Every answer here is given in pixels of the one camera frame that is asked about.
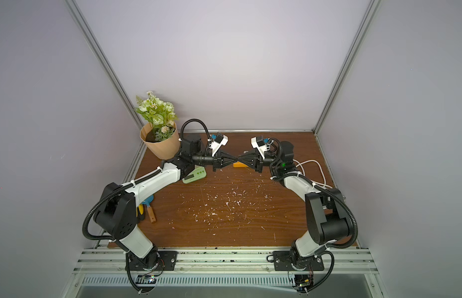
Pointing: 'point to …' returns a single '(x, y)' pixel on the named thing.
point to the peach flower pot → (163, 149)
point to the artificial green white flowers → (161, 115)
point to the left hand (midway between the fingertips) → (237, 161)
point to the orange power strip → (239, 164)
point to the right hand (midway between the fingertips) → (240, 159)
